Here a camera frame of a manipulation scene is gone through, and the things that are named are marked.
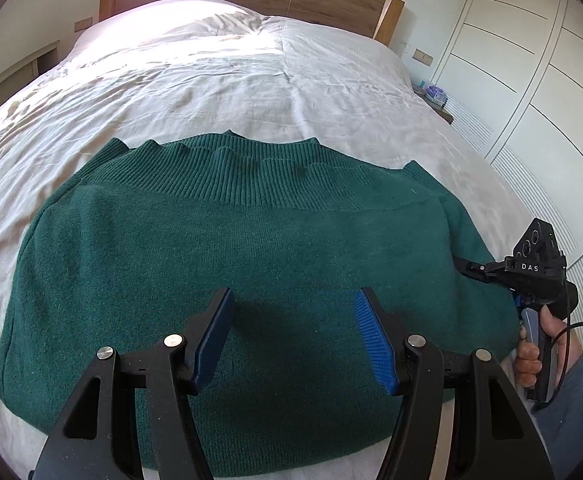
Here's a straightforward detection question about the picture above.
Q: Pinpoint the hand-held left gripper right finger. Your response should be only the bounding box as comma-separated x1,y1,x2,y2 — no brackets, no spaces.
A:
354,287,557,480

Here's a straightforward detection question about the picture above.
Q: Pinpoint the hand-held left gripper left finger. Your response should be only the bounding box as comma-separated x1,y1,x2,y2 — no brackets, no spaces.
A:
29,287,236,480

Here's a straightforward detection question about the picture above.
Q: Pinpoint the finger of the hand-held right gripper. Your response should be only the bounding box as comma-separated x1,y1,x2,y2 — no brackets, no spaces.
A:
454,256,515,286

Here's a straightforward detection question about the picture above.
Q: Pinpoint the green knitted sweater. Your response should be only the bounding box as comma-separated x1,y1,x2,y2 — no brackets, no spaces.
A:
0,130,522,478

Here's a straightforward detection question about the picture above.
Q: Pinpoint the person's right forearm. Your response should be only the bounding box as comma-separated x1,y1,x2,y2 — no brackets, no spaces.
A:
536,350,583,480

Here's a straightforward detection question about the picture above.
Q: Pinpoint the person's right hand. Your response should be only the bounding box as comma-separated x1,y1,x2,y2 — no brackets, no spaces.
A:
515,307,583,390

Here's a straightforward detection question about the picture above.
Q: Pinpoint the wooden nightstand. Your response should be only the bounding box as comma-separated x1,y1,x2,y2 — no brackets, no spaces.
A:
414,85,455,125

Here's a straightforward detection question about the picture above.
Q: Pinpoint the white wardrobe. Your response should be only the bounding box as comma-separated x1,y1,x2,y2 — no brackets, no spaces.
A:
429,0,583,311

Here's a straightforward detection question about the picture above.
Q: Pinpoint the bed with beige cover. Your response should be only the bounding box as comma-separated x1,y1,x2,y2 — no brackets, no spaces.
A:
0,0,562,480

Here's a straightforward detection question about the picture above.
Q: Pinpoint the white pillow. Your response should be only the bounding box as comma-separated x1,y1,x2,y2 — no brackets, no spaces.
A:
266,15,412,91
72,0,282,53

